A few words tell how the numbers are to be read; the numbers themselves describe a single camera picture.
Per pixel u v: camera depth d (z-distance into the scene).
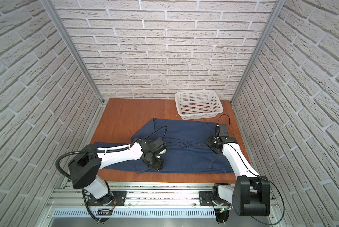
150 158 0.69
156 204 0.74
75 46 0.87
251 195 0.41
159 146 0.68
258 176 0.43
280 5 0.69
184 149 0.91
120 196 0.75
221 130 0.68
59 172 0.45
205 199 0.73
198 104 1.18
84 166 0.44
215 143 0.62
